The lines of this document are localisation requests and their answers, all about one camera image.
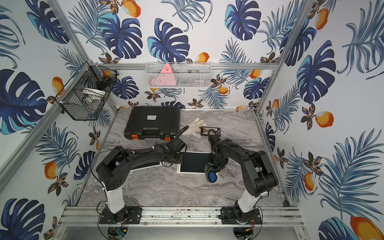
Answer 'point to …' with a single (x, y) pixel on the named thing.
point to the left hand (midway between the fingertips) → (180, 159)
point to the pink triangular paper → (166, 77)
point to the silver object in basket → (92, 97)
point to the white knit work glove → (194, 127)
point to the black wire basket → (95, 77)
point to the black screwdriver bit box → (208, 131)
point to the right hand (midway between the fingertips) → (211, 167)
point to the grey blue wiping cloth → (211, 171)
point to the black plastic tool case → (154, 123)
